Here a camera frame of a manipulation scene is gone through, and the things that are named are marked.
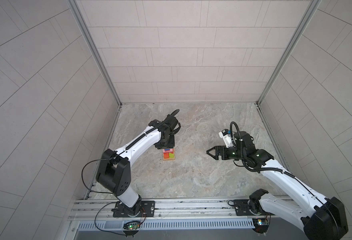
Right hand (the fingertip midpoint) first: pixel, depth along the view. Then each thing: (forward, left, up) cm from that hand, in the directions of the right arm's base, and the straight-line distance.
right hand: (212, 152), depth 76 cm
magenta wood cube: (+6, +24, -4) cm, 25 cm away
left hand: (+9, +21, -4) cm, 23 cm away
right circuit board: (-29, -19, -15) cm, 38 cm away
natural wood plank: (+4, +23, -12) cm, 26 cm away
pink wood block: (+6, +22, -5) cm, 23 cm away
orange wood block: (+5, +25, -10) cm, 27 cm away
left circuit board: (-27, +39, -10) cm, 49 cm away
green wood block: (+5, +22, -11) cm, 25 cm away
